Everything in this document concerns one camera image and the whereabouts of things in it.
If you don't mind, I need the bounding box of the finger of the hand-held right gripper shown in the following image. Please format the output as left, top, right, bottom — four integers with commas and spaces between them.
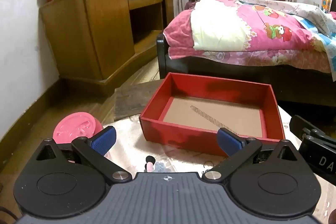
290, 115, 336, 147

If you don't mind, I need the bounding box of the clear jar with pink lid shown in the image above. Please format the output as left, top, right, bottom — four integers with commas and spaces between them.
52, 112, 104, 161

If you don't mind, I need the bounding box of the red cardboard box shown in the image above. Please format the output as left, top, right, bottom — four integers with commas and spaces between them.
139, 72, 286, 157

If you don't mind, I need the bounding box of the bed with pink quilt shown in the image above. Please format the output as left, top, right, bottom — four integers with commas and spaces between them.
163, 0, 336, 75

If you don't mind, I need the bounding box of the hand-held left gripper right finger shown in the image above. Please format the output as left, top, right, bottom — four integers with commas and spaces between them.
202, 127, 300, 184

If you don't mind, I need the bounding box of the white floral sheet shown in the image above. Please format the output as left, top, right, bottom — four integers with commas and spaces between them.
236, 0, 336, 38

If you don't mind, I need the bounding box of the blue checkered sheet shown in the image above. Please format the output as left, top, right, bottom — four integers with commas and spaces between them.
315, 32, 336, 69

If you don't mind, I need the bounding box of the wooden cabinet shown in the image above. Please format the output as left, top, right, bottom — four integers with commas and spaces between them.
39, 0, 175, 88

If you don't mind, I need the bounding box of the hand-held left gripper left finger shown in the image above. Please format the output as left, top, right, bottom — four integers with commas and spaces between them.
35, 126, 133, 184

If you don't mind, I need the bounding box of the small pink black toy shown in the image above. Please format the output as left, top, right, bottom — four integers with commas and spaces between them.
144, 156, 164, 173

